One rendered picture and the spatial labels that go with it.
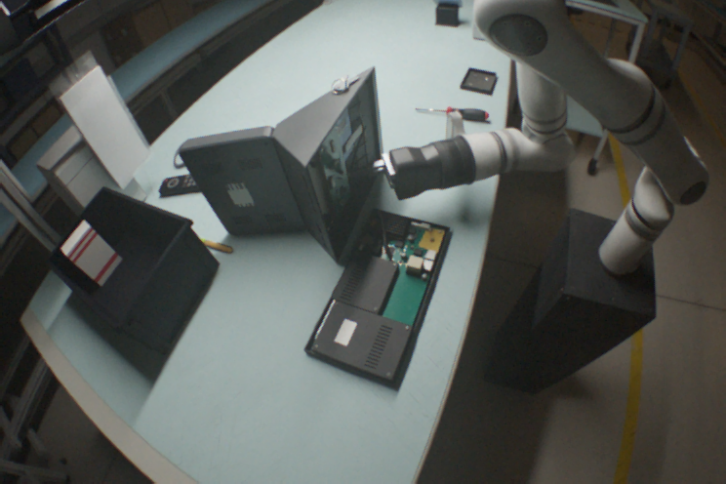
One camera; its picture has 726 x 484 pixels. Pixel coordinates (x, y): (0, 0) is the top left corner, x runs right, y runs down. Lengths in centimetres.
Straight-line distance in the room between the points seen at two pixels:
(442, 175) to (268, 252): 31
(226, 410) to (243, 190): 32
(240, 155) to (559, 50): 40
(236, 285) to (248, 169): 20
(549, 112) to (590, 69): 14
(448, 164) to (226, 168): 32
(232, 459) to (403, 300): 33
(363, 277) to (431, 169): 18
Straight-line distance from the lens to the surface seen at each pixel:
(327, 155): 45
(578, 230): 84
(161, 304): 55
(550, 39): 34
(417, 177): 49
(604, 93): 40
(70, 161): 75
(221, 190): 55
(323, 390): 47
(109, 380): 67
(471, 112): 78
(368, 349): 45
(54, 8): 59
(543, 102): 47
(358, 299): 48
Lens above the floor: 146
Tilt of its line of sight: 50 degrees down
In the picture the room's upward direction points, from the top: 10 degrees counter-clockwise
